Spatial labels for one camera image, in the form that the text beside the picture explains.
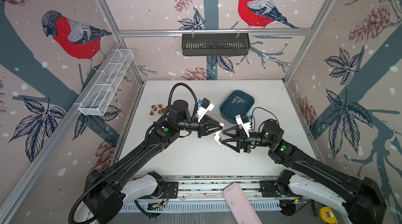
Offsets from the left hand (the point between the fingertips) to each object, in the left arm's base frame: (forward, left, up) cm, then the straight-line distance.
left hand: (219, 128), depth 62 cm
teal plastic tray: (+29, -10, -30) cm, 43 cm away
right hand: (-3, -1, -5) cm, 6 cm away
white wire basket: (+15, +57, 0) cm, 59 cm away
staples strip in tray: (+38, -18, -30) cm, 51 cm away
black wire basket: (+63, -2, -1) cm, 63 cm away
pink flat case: (-25, -10, -28) cm, 39 cm away
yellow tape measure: (-27, -47, -28) cm, 61 cm away
